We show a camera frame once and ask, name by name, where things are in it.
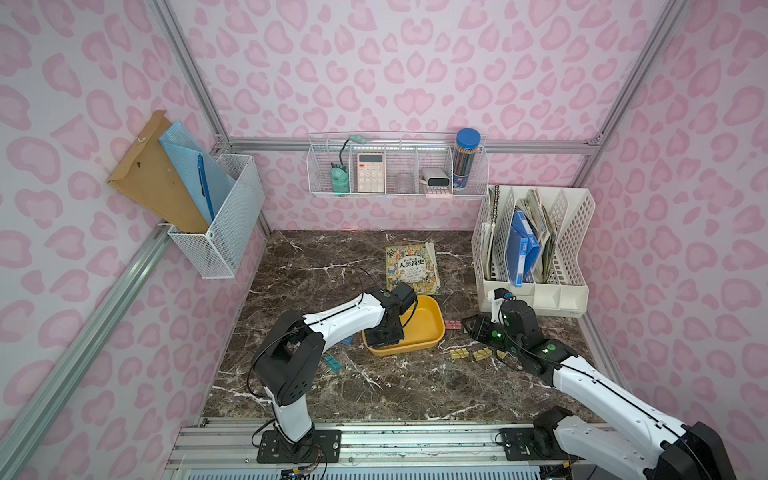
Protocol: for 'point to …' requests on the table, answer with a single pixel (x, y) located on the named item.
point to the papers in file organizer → (533, 208)
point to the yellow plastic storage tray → (422, 326)
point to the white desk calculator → (370, 173)
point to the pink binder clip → (453, 325)
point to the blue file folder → (522, 247)
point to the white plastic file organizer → (570, 210)
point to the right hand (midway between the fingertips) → (463, 321)
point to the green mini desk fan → (339, 179)
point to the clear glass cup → (404, 183)
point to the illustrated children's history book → (414, 264)
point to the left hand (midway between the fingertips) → (391, 336)
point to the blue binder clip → (347, 340)
